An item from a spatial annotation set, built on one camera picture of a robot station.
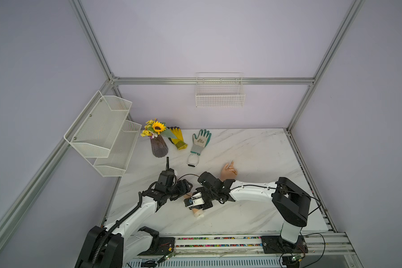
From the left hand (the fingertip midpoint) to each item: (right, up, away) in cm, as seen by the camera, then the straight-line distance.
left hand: (188, 189), depth 85 cm
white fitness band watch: (0, +11, +16) cm, 19 cm away
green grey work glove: (+5, +24, +26) cm, 36 cm away
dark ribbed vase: (-20, +22, +18) cm, 35 cm away
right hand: (+4, -5, -1) cm, 6 cm away
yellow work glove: (-9, +26, +27) cm, 38 cm away
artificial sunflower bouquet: (-18, +32, 0) cm, 36 cm away
